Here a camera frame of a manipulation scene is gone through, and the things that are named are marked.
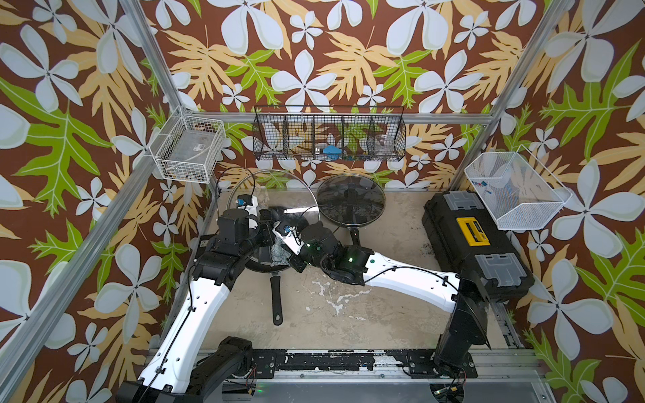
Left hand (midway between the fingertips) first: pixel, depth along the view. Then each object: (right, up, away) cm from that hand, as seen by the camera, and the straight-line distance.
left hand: (272, 219), depth 73 cm
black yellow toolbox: (+63, -6, +11) cm, 65 cm away
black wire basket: (+18, +34, +25) cm, 46 cm away
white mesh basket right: (+80, +9, +9) cm, 81 cm away
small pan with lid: (+29, +8, +46) cm, 55 cm away
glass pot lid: (-7, +15, +50) cm, 53 cm away
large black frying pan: (-2, -12, -3) cm, 12 cm away
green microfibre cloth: (+2, -10, -4) cm, 11 cm away
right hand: (+3, -7, -1) cm, 7 cm away
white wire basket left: (-31, +24, +12) cm, 42 cm away
